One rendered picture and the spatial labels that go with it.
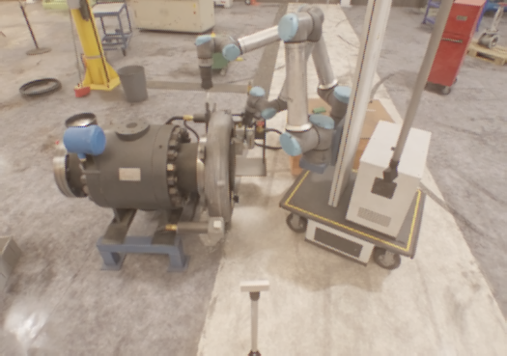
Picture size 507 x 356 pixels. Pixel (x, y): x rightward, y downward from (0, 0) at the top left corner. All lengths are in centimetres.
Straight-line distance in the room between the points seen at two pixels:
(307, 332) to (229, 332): 47
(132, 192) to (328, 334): 146
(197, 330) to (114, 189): 99
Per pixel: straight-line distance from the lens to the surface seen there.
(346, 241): 223
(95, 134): 189
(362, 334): 215
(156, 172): 192
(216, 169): 174
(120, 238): 228
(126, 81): 458
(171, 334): 211
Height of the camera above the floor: 188
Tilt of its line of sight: 37 degrees down
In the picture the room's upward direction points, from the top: straight up
